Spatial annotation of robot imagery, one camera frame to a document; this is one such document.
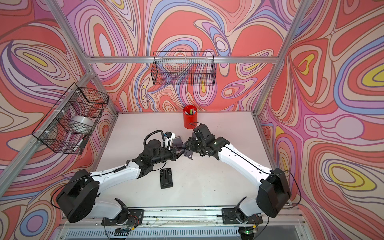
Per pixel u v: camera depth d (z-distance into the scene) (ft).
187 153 2.53
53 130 2.18
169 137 2.44
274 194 1.33
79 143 2.36
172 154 2.32
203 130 1.98
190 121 3.53
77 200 1.38
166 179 2.76
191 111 3.52
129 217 2.37
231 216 2.41
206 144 1.94
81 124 2.30
